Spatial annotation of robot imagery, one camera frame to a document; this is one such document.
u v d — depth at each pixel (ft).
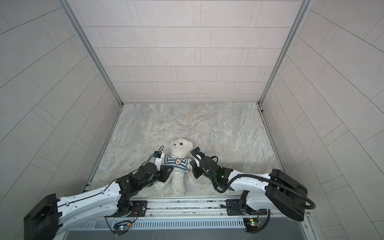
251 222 2.27
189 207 2.38
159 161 2.32
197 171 2.30
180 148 2.69
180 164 2.58
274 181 1.47
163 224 2.23
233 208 2.32
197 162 2.31
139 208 2.32
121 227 2.12
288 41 2.72
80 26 2.54
